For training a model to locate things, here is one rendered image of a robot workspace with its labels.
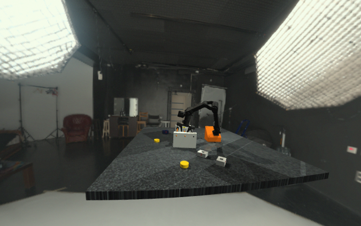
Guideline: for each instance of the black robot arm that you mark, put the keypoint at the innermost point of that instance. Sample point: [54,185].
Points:
[190,110]

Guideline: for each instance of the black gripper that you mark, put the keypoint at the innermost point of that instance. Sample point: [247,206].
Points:
[186,124]

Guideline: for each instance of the small white block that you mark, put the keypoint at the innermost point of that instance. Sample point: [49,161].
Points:
[202,153]

